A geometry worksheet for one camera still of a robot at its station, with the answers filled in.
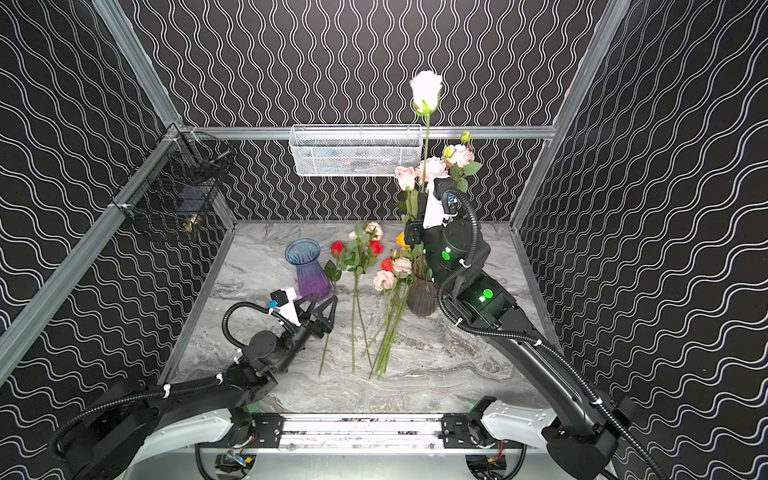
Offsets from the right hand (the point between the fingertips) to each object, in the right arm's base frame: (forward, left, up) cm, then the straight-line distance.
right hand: (421, 195), depth 59 cm
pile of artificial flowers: (+5, +12, -48) cm, 50 cm away
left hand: (-9, +20, -24) cm, 33 cm away
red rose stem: (+15, +27, -44) cm, 54 cm away
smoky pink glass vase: (+6, -3, -45) cm, 45 cm away
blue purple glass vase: (+10, +33, -42) cm, 55 cm away
